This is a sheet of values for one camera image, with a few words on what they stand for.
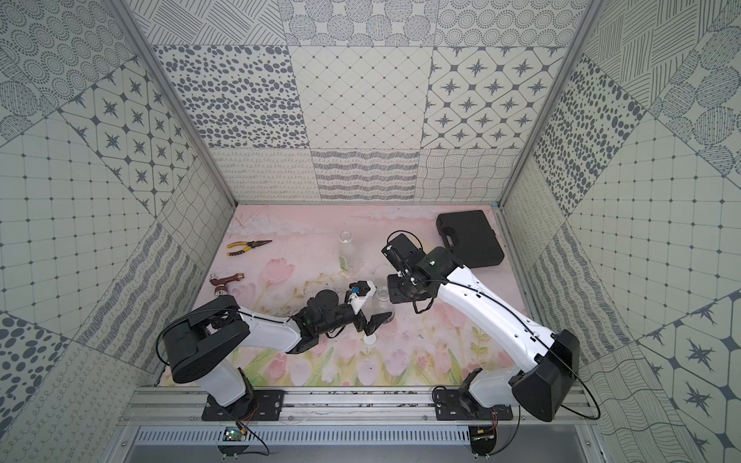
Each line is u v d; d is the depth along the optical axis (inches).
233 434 28.1
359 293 27.6
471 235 41.1
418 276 19.8
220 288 36.6
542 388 14.7
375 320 29.2
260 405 28.8
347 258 36.6
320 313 26.3
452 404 29.0
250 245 42.1
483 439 28.7
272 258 41.0
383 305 33.7
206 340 17.9
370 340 33.0
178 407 29.8
